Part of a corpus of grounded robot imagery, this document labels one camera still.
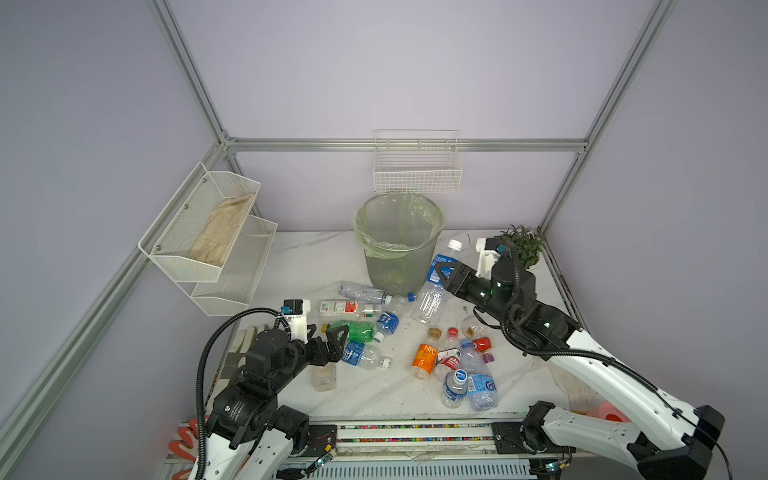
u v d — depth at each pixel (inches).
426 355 32.2
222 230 31.5
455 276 23.7
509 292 18.6
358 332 34.8
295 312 22.6
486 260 23.7
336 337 23.7
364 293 39.5
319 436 29.1
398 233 40.3
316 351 23.0
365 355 34.7
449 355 32.9
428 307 25.4
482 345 33.7
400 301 37.0
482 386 30.7
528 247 35.6
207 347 19.6
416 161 37.6
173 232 27.1
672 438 15.2
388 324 34.7
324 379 31.0
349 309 36.0
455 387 27.8
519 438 29.0
